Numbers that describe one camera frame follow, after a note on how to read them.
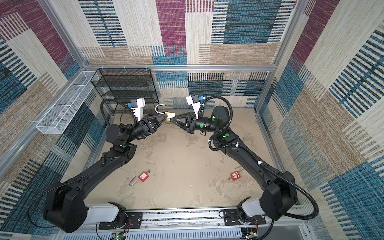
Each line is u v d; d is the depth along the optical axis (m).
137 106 0.57
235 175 0.85
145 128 0.56
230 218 0.73
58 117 0.73
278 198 0.40
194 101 0.56
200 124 0.58
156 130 0.58
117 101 0.58
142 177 0.85
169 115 0.59
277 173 0.43
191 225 0.73
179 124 0.60
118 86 1.07
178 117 0.60
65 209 0.41
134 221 0.73
